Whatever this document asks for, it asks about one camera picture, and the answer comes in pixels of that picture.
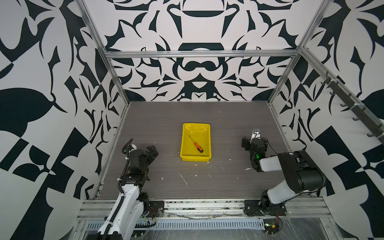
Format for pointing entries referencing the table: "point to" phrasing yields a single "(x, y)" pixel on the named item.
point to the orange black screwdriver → (198, 147)
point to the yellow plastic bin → (200, 133)
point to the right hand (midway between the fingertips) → (255, 136)
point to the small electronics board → (271, 226)
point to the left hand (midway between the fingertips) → (150, 148)
